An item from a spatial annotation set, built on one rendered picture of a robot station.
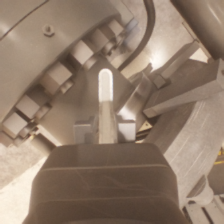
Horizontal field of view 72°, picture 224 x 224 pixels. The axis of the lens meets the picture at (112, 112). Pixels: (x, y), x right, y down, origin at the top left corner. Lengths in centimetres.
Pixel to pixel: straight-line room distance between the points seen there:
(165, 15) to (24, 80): 105
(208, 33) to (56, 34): 31
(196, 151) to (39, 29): 35
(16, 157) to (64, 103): 130
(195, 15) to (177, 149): 28
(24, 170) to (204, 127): 161
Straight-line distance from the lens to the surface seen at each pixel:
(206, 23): 42
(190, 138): 31
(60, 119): 46
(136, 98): 42
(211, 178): 130
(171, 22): 124
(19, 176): 182
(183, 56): 60
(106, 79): 16
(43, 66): 32
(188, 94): 34
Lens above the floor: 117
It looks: 71 degrees down
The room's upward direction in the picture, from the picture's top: 175 degrees counter-clockwise
